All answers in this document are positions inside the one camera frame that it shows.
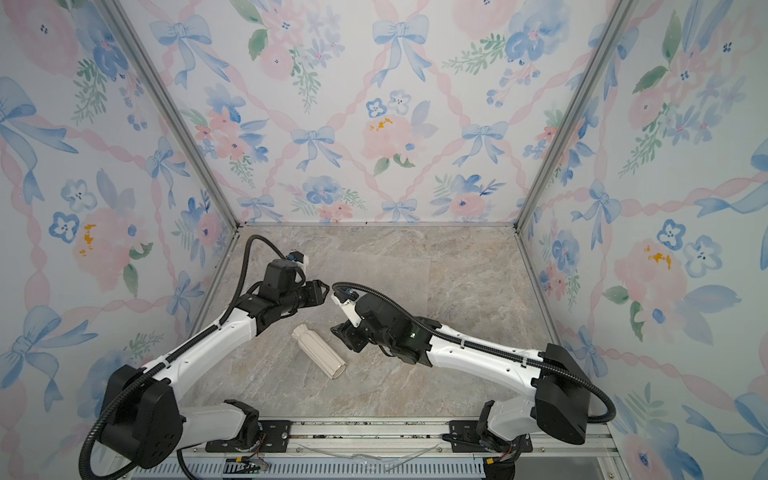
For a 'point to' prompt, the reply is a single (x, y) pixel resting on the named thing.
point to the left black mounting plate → (276, 437)
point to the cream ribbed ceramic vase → (329, 361)
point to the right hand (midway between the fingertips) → (344, 319)
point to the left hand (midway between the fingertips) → (325, 286)
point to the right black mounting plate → (466, 439)
